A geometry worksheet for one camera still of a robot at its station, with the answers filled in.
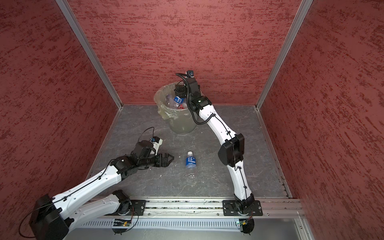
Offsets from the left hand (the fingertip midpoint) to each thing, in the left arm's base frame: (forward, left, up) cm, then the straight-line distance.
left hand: (167, 160), depth 79 cm
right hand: (+36, -7, +22) cm, 42 cm away
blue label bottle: (+35, -4, +12) cm, 37 cm away
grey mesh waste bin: (+26, -7, +2) cm, 27 cm away
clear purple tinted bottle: (+39, +3, +8) cm, 40 cm away
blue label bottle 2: (0, -13, -11) cm, 17 cm away
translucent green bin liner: (+35, +7, +16) cm, 39 cm away
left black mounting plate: (-21, +14, -11) cm, 27 cm away
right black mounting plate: (-21, -33, -11) cm, 40 cm away
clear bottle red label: (+34, -7, +8) cm, 36 cm away
